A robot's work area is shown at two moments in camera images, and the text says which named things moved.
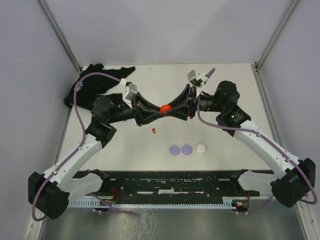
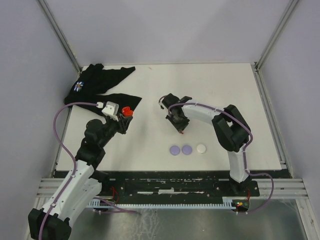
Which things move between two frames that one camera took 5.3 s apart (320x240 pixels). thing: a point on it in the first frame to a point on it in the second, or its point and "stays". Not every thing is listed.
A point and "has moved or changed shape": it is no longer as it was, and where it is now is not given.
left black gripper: [137, 112] to [123, 123]
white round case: [201, 148] stays
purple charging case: [187, 149] stays
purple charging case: [174, 150] stays
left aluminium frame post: [58, 34] stays
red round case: [164, 108] has moved or changed shape
